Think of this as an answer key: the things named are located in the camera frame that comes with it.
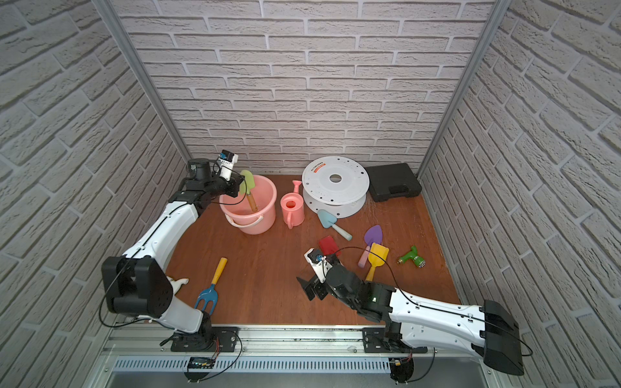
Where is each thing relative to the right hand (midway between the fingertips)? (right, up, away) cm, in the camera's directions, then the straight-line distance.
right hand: (312, 267), depth 74 cm
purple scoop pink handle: (+25, +6, +24) cm, 35 cm away
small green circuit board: (-34, -29, -2) cm, 45 cm away
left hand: (-29, +31, +11) cm, 44 cm away
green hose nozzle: (+40, -2, +14) cm, 42 cm away
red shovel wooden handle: (+6, +2, +21) cm, 22 cm away
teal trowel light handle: (+6, +12, +28) cm, 32 cm away
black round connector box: (+27, -30, -4) cm, 40 cm away
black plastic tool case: (+39, +31, +42) cm, 65 cm away
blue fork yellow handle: (-36, -12, +9) cm, 39 cm away
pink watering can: (-8, +18, +20) cm, 28 cm away
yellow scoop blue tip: (+25, -1, +19) cm, 32 cm away
